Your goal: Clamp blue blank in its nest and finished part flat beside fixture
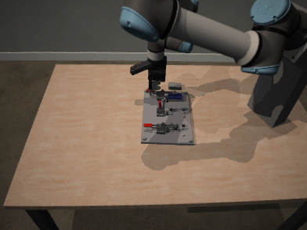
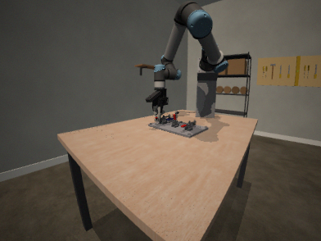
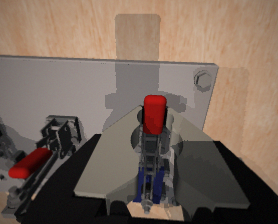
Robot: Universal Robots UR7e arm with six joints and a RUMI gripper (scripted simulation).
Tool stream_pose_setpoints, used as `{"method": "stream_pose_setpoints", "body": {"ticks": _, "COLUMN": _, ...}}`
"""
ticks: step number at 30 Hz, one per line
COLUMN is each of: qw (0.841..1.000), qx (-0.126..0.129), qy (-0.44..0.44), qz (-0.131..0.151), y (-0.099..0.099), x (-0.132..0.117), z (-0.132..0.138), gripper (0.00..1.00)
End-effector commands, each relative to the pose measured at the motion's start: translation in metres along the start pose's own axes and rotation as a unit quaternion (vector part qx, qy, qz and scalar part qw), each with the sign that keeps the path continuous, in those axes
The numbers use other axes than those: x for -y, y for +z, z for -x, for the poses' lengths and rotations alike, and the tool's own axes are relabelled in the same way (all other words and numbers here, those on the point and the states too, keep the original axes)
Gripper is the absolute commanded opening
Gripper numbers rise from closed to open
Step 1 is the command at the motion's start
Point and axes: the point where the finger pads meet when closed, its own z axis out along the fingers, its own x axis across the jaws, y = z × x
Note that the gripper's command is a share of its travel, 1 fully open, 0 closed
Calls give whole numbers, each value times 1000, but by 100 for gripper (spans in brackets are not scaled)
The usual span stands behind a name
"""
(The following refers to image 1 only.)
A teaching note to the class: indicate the toggle clamp with red handle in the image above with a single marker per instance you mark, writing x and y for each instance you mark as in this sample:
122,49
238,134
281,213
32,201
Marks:
160,111
161,127

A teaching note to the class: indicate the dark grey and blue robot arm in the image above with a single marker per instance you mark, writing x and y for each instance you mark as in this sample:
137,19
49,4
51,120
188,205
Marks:
257,51

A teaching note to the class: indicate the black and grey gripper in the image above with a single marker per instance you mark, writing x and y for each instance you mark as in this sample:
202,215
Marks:
156,74

